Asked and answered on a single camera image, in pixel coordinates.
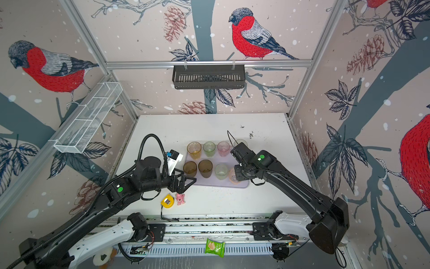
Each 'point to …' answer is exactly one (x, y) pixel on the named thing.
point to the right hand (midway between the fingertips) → (239, 175)
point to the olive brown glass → (205, 167)
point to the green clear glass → (209, 148)
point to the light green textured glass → (221, 170)
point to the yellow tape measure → (167, 201)
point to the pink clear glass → (223, 148)
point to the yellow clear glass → (194, 149)
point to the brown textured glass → (190, 168)
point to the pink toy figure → (180, 199)
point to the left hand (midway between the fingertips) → (189, 178)
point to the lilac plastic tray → (214, 171)
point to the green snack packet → (215, 247)
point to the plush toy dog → (103, 258)
